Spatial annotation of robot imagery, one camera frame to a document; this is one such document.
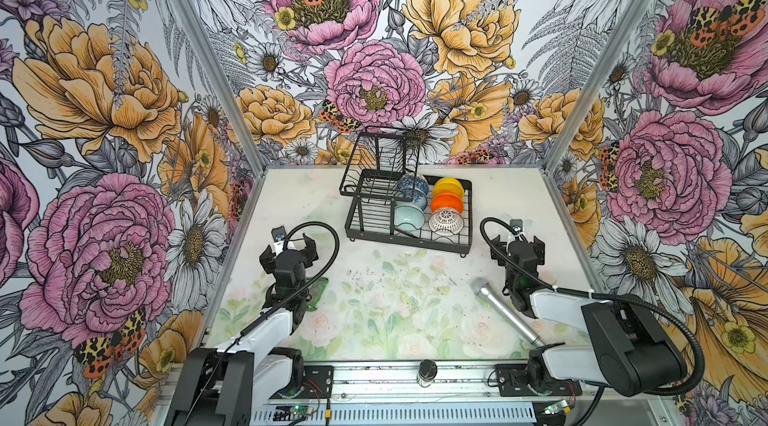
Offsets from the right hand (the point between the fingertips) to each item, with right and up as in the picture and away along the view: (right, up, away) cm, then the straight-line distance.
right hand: (517, 244), depth 91 cm
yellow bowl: (-18, +18, +13) cm, 29 cm away
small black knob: (-29, -24, -23) cm, 45 cm away
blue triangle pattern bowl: (-30, +20, +20) cm, 41 cm away
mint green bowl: (-32, +7, +10) cm, 34 cm away
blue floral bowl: (-32, +14, -9) cm, 37 cm away
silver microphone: (-12, -11, -5) cm, 17 cm away
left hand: (-67, 0, -4) cm, 67 cm away
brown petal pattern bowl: (-19, +5, +11) cm, 23 cm away
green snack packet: (-59, -13, -4) cm, 61 cm away
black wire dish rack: (-44, +25, +20) cm, 55 cm away
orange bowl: (-19, +13, +10) cm, 25 cm away
